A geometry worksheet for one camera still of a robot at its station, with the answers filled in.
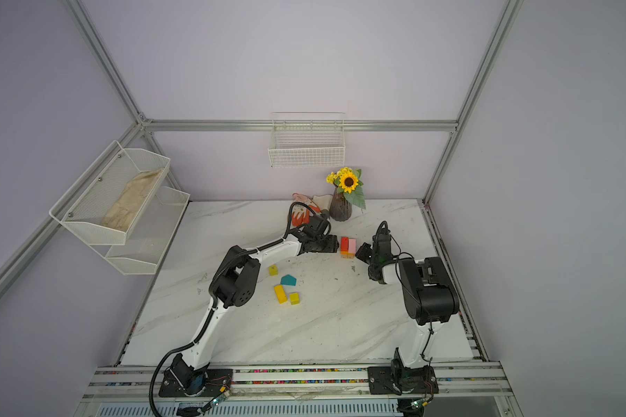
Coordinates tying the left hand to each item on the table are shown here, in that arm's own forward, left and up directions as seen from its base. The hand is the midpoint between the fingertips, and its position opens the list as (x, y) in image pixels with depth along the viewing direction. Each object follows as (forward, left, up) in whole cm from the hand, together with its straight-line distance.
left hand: (332, 245), depth 102 cm
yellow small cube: (-22, +13, -1) cm, 26 cm away
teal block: (-14, +17, -3) cm, 22 cm away
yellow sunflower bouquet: (+14, -5, +21) cm, 26 cm away
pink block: (-1, -8, +1) cm, 8 cm away
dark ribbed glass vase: (+17, -4, +4) cm, 18 cm away
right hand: (-1, -11, +1) cm, 11 cm away
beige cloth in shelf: (-9, +64, +27) cm, 70 cm away
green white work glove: (+26, +3, -1) cm, 26 cm away
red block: (0, -5, +1) cm, 5 cm away
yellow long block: (-20, +19, -1) cm, 28 cm away
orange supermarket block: (-4, -5, 0) cm, 7 cm away
